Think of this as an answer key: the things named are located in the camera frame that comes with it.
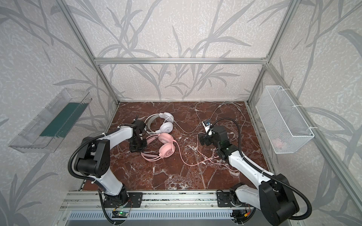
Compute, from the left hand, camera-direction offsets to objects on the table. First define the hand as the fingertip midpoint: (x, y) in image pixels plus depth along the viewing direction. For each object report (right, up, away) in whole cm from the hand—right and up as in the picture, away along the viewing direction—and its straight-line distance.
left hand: (146, 146), depth 92 cm
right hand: (+39, +13, -6) cm, 42 cm away
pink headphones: (+15, 0, -8) cm, 17 cm away
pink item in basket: (+75, +6, -19) cm, 78 cm away
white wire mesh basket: (+71, +13, -32) cm, 79 cm away
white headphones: (+13, +12, +4) cm, 18 cm away
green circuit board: (-5, -30, -21) cm, 37 cm away
